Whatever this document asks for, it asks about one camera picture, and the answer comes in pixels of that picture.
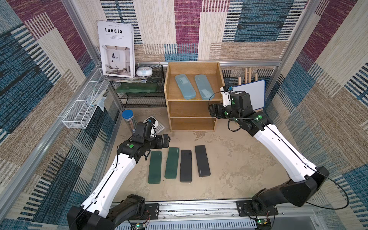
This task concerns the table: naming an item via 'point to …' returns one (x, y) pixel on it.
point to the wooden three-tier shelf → (192, 115)
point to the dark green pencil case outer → (155, 165)
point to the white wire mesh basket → (79, 114)
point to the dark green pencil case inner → (172, 163)
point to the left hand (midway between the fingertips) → (162, 138)
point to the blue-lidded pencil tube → (128, 114)
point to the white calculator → (159, 127)
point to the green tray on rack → (136, 87)
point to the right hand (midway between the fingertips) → (214, 104)
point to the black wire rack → (147, 99)
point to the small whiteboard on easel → (257, 90)
